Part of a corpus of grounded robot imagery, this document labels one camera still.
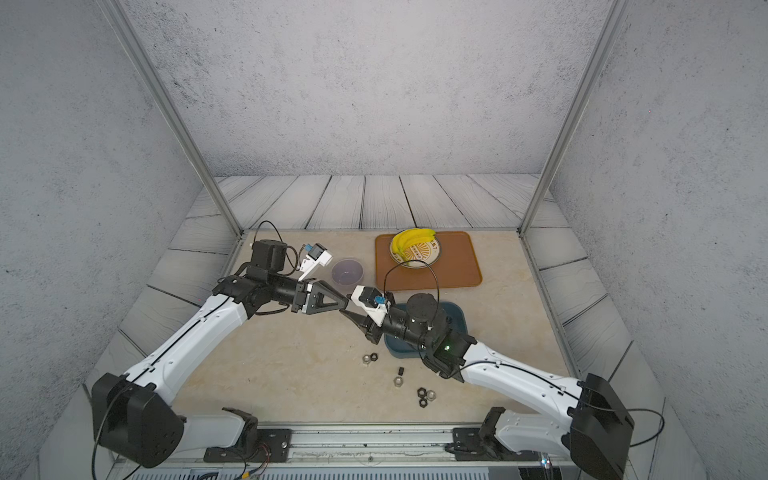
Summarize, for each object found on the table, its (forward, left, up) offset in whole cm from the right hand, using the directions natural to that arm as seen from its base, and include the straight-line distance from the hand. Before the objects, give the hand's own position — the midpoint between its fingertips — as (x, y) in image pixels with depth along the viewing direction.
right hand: (347, 304), depth 65 cm
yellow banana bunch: (+42, -12, -25) cm, 50 cm away
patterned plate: (+38, -18, -29) cm, 52 cm away
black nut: (-4, -11, -30) cm, 32 cm away
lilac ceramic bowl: (+28, +7, -26) cm, 39 cm away
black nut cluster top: (-9, -17, -31) cm, 36 cm away
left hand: (-1, +1, 0) cm, 1 cm away
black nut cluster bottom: (-12, -17, -30) cm, 36 cm away
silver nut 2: (-6, -10, -30) cm, 32 cm away
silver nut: (0, -1, -30) cm, 30 cm away
